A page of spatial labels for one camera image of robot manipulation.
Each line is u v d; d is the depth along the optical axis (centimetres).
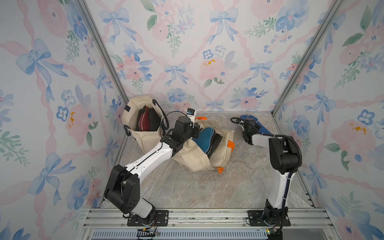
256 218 75
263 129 108
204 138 94
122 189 41
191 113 70
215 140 92
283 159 55
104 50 84
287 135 58
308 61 88
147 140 82
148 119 94
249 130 83
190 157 80
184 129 62
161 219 74
